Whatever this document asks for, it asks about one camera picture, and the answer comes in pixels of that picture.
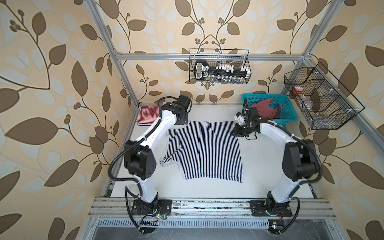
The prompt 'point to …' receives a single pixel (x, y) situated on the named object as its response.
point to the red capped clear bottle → (298, 89)
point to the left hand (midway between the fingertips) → (181, 119)
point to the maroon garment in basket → (265, 110)
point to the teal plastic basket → (289, 113)
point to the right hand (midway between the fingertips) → (231, 134)
